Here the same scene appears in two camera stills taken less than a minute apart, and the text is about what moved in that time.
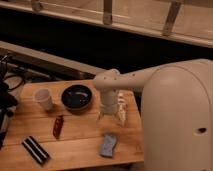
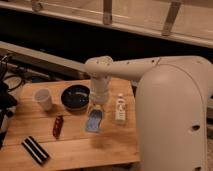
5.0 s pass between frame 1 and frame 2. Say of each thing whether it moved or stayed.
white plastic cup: stayed
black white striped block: stayed
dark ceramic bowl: stayed
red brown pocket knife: stayed
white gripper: moved
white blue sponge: moved
